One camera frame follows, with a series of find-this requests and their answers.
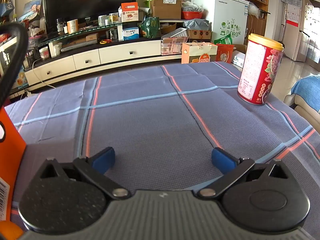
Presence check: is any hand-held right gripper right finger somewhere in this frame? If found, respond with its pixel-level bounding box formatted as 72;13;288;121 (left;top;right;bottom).
197;147;290;200

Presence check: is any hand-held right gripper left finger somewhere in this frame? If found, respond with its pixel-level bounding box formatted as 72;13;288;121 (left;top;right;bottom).
40;147;132;200

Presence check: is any orange cardboard box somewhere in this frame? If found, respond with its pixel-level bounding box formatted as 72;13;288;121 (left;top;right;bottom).
0;106;27;240

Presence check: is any beige sofa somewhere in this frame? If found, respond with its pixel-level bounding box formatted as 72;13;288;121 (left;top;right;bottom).
284;94;320;128

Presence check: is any red can with yellow lid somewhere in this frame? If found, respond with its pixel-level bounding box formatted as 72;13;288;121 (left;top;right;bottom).
237;33;285;106

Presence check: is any white carton box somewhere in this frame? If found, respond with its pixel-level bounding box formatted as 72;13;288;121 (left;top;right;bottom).
231;50;247;68

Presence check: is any red gift bag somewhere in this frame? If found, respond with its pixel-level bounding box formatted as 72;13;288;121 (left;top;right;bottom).
216;44;235;63

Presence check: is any white and black TV stand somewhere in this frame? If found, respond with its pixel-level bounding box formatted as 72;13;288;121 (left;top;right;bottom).
24;19;190;88

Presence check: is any orange and white gift bag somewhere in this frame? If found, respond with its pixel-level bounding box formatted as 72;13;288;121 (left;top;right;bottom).
181;42;218;64

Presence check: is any blue towel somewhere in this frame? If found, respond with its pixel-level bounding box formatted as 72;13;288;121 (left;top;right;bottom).
291;74;320;113

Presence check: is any silver media player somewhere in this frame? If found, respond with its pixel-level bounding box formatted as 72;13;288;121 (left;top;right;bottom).
61;40;98;53

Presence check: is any green snack bag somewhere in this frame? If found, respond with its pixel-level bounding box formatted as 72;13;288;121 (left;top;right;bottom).
214;34;233;46

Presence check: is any box of pink papers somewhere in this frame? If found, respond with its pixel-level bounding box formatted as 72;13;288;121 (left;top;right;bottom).
161;36;189;56

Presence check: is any printed brown cardboard box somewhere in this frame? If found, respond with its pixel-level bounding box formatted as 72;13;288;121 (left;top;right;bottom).
188;29;212;43

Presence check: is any blue and white box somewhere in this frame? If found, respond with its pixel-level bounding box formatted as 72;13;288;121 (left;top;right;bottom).
122;27;140;41

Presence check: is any white plastic tray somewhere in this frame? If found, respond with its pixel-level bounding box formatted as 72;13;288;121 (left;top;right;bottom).
161;28;188;41

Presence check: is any pink basket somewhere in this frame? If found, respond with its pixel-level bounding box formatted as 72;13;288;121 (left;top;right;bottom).
27;36;42;49

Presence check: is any white jar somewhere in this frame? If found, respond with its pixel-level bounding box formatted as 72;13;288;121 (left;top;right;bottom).
67;19;79;34

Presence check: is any grey plastic bag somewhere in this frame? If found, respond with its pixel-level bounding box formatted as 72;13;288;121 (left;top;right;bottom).
184;19;209;31

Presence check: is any beige refrigerator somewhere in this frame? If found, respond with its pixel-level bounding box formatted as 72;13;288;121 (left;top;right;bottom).
281;0;313;62

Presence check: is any green plastic bag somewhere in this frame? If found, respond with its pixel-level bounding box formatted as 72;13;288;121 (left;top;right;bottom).
139;17;160;39

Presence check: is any wooden shelf cabinet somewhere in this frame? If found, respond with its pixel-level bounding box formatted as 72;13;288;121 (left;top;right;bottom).
229;0;270;41

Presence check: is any white chest freezer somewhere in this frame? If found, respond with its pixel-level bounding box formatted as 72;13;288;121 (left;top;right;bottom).
191;0;249;46

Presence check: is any red plastic basin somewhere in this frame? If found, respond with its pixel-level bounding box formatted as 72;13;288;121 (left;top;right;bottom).
182;11;203;20

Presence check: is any orange and white medicine box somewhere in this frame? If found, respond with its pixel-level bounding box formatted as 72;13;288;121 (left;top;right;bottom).
121;2;139;22

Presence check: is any black flat television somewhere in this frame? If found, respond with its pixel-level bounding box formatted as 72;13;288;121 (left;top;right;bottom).
42;0;137;34

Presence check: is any colourful picture board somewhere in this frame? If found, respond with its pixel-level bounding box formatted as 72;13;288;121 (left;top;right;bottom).
18;0;44;31

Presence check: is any white power cable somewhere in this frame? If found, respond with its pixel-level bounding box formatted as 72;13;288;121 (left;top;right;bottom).
32;59;56;90

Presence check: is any black cable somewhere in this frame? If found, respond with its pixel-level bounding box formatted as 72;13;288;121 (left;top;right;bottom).
0;22;29;108

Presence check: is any wall calendar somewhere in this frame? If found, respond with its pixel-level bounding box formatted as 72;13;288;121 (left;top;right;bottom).
286;11;301;27

